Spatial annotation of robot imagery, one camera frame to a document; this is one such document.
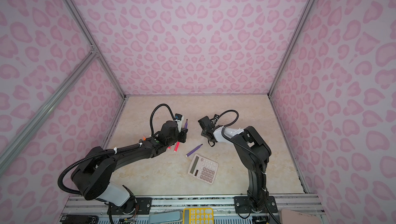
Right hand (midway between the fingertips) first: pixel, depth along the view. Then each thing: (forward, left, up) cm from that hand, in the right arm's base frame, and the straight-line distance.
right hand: (208, 130), depth 99 cm
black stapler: (-48, +56, +3) cm, 74 cm away
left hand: (-5, +11, +11) cm, 16 cm away
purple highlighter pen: (-3, +12, +12) cm, 17 cm away
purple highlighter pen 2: (-13, +8, -2) cm, 15 cm away
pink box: (-44, -36, +1) cm, 57 cm away
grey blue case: (-46, +19, +2) cm, 49 cm away
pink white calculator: (-24, +2, 0) cm, 24 cm away
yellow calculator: (-45, +4, +1) cm, 45 cm away
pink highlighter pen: (-21, +17, +20) cm, 34 cm away
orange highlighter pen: (-6, +40, -1) cm, 41 cm away
